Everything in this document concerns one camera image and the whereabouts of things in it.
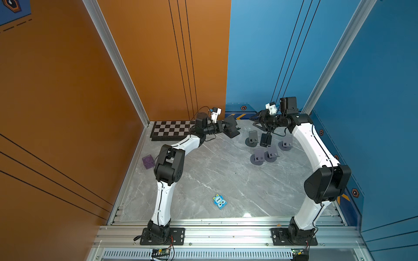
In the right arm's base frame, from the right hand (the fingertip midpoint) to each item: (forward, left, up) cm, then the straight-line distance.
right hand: (251, 119), depth 81 cm
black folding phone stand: (+8, -15, -26) cm, 31 cm away
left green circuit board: (-53, +43, -33) cm, 75 cm away
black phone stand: (+7, +9, -7) cm, 13 cm away
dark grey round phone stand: (+6, -5, -24) cm, 26 cm away
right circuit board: (-52, -19, -32) cm, 64 cm away
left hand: (+6, +8, -8) cm, 13 cm away
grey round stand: (-7, -7, -24) cm, 26 cm away
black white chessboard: (+16, +50, -25) cm, 58 cm away
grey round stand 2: (-5, -15, -25) cm, 30 cm away
